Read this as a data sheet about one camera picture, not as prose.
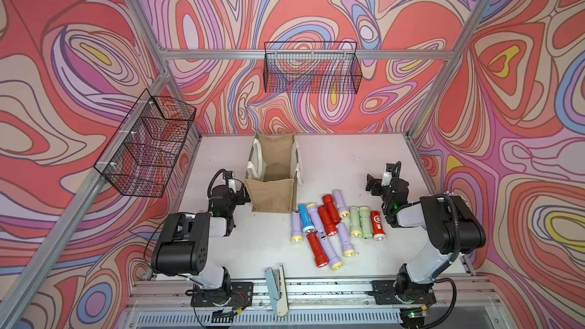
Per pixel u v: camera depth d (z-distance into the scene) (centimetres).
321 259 78
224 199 73
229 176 81
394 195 73
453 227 45
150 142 80
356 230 84
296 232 84
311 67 96
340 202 93
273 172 101
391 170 81
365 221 87
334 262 77
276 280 74
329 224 86
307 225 86
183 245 45
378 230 84
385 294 73
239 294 73
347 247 81
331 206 91
